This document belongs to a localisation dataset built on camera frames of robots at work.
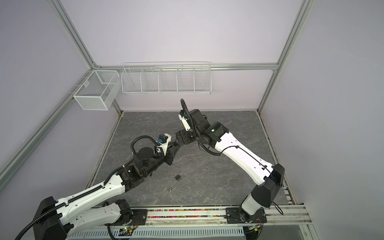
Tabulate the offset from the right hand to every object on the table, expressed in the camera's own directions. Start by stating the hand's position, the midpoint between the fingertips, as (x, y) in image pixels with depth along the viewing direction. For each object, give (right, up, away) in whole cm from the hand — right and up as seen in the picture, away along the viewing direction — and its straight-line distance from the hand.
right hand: (184, 134), depth 73 cm
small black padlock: (-4, -26, +14) cm, 30 cm away
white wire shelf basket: (-14, +36, +25) cm, 46 cm away
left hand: (-3, -6, 0) cm, 7 cm away
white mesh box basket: (-58, +26, +24) cm, 68 cm away
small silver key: (-9, -32, +9) cm, 34 cm away
